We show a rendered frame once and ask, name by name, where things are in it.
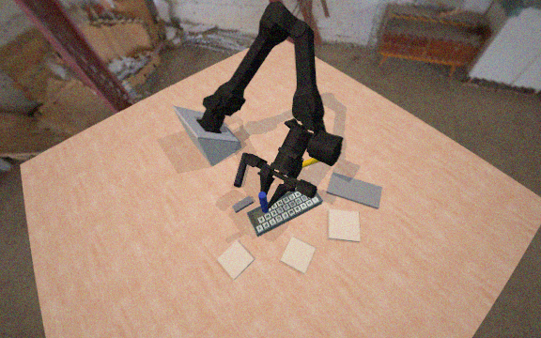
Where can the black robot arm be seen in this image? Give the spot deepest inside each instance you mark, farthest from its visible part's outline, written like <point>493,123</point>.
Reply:
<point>275,26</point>

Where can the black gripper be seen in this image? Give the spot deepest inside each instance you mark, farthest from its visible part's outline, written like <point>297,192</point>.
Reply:
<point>286,162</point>

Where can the dark blue stylus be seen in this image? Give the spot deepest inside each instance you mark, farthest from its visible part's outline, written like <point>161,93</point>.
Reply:
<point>263,202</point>

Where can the grey keyboard with white letter keys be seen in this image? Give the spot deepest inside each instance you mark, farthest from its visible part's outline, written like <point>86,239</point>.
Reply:
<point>288,207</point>

